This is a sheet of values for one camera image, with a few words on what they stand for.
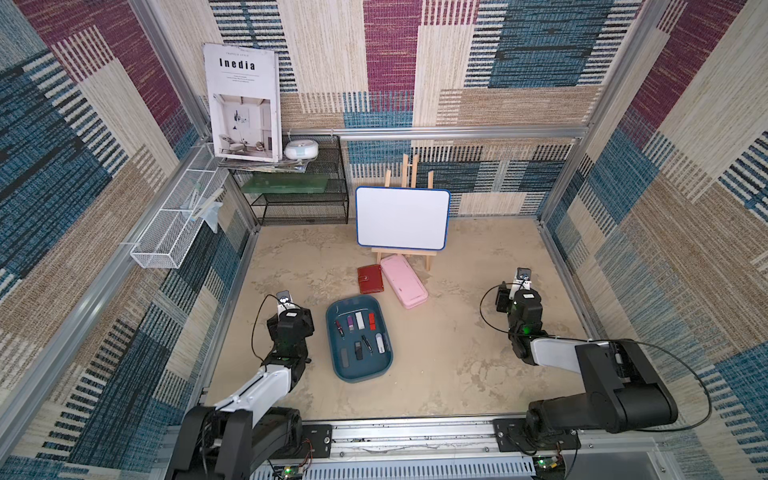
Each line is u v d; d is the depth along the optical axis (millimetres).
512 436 733
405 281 992
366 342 883
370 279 1021
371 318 935
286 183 972
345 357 858
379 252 1047
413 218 945
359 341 893
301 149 888
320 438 743
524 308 695
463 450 730
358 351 871
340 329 915
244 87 771
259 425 576
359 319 939
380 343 889
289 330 661
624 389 441
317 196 1152
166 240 900
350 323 937
